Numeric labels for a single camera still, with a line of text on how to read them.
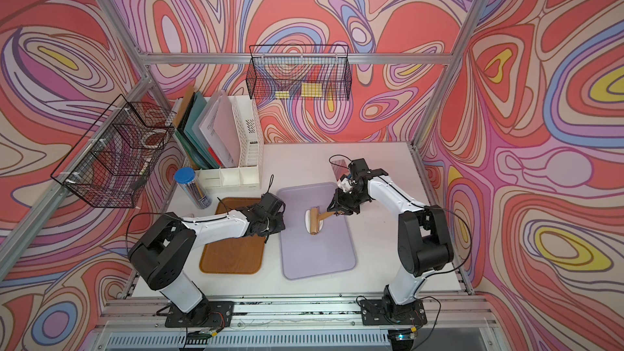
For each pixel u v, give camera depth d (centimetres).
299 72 95
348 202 76
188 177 84
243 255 86
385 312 70
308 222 92
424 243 47
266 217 71
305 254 85
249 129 116
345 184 85
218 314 72
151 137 86
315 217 92
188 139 86
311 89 91
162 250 48
